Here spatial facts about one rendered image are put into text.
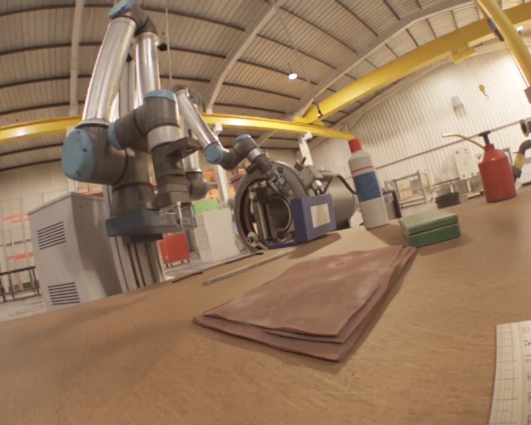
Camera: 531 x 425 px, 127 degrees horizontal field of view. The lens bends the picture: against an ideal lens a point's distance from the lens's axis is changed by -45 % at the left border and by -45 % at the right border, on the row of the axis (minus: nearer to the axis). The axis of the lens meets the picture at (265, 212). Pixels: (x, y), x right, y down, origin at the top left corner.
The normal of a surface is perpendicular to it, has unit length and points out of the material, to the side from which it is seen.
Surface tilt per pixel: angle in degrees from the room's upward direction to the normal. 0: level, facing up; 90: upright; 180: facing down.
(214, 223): 90
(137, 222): 90
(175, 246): 90
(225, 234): 90
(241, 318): 30
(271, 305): 15
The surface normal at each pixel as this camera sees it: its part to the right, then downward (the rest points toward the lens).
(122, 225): 0.03, -0.06
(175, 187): 0.87, -0.29
